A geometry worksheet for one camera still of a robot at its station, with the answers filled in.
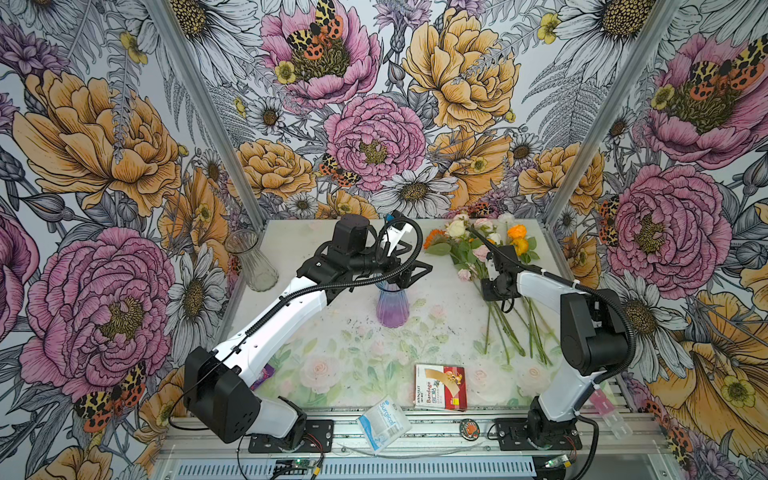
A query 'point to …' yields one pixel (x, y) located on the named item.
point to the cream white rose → (456, 228)
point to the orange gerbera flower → (437, 243)
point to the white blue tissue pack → (384, 423)
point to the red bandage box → (437, 386)
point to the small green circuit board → (301, 463)
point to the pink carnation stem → (498, 318)
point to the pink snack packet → (267, 371)
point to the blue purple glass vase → (392, 305)
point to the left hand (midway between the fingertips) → (417, 265)
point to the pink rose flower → (483, 225)
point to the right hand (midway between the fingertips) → (491, 299)
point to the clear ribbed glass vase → (261, 274)
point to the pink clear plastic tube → (605, 402)
